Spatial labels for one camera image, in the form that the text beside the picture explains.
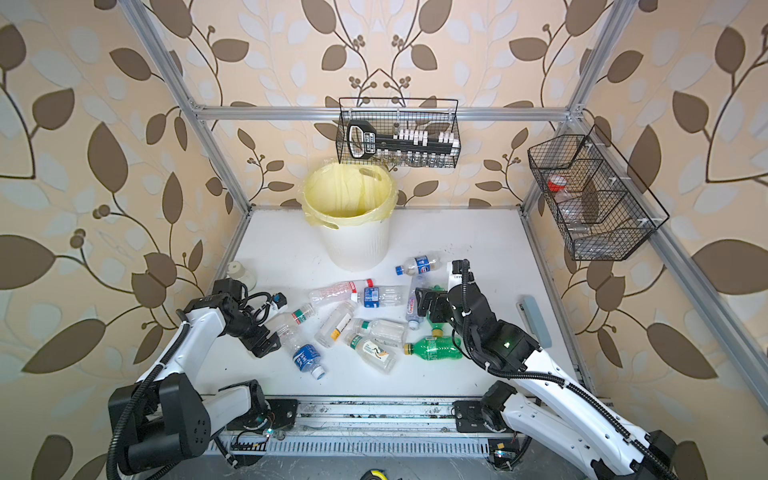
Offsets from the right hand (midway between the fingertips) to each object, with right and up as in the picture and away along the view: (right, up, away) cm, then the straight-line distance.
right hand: (433, 294), depth 73 cm
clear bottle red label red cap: (-27, -3, +19) cm, 33 cm away
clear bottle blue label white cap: (-33, -18, +5) cm, 38 cm away
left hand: (-47, -12, +10) cm, 50 cm away
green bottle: (+3, -12, +13) cm, 18 cm away
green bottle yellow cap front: (+1, -16, +7) cm, 18 cm away
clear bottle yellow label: (-29, -12, +17) cm, 35 cm away
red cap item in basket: (+35, +29, +7) cm, 46 cm away
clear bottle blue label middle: (-13, -4, +20) cm, 24 cm away
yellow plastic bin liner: (-26, +29, +29) cm, 49 cm away
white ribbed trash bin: (-21, +11, +18) cm, 30 cm away
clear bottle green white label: (-16, -17, +6) cm, 24 cm away
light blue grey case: (+30, -10, +11) cm, 34 cm away
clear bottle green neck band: (-12, -13, +13) cm, 23 cm away
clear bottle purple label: (-2, 0, +24) cm, 24 cm away
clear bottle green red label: (-42, -11, +15) cm, 46 cm away
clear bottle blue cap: (-1, +5, +26) cm, 26 cm away
